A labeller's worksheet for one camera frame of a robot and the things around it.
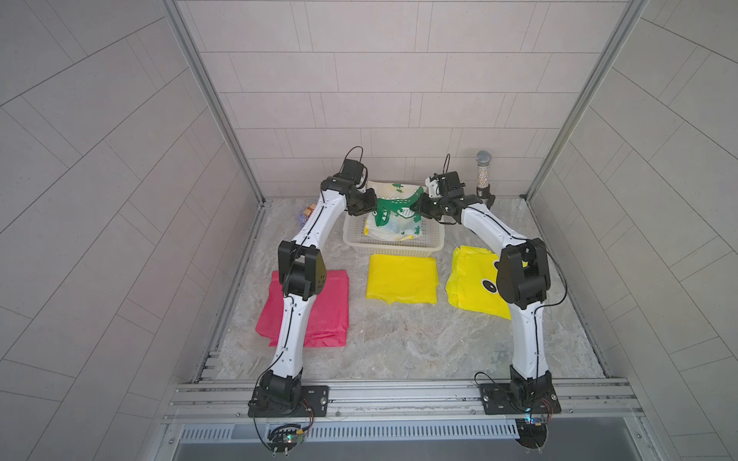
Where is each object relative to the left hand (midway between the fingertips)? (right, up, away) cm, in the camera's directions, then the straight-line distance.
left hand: (381, 202), depth 97 cm
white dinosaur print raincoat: (+4, -6, -4) cm, 8 cm away
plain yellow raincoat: (+5, -26, -3) cm, 27 cm away
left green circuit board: (-22, -56, -32) cm, 68 cm away
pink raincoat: (-15, -33, -16) cm, 40 cm away
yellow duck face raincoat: (+30, -27, -5) cm, 40 cm away
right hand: (+10, -1, -1) cm, 10 cm away
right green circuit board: (+37, -58, -28) cm, 74 cm away
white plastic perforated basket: (+18, -13, +1) cm, 22 cm away
